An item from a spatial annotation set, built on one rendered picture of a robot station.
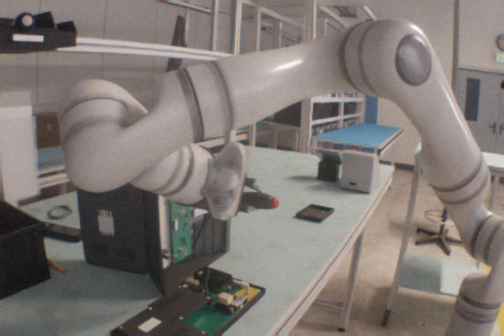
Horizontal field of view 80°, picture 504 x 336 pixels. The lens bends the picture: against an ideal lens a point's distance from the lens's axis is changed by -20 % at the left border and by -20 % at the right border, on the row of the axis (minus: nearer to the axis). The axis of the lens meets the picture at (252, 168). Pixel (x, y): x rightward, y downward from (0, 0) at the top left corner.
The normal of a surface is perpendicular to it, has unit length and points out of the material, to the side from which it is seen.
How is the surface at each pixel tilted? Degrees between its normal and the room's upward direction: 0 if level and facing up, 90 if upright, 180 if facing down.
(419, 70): 95
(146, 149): 116
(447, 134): 104
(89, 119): 50
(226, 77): 64
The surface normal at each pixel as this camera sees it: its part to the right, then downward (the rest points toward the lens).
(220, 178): -0.44, -0.24
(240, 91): 0.37, 0.14
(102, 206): -0.11, 0.22
